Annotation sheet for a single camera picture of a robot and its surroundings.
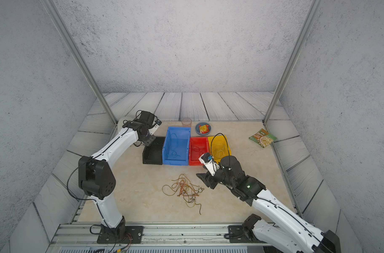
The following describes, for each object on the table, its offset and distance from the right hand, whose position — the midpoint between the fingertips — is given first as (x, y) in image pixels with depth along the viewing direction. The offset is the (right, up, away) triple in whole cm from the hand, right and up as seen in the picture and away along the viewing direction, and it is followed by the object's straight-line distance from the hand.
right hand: (202, 170), depth 72 cm
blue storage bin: (-12, +16, +39) cm, 44 cm away
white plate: (-49, +20, +24) cm, 58 cm away
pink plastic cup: (-10, +25, +43) cm, 50 cm away
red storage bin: (-2, +8, +33) cm, 34 cm away
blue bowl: (-2, +21, +41) cm, 46 cm away
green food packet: (+43, +14, +37) cm, 58 cm away
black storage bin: (-32, +3, +35) cm, 48 cm away
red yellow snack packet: (+3, +20, +40) cm, 44 cm away
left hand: (-30, +15, +20) cm, 39 cm away
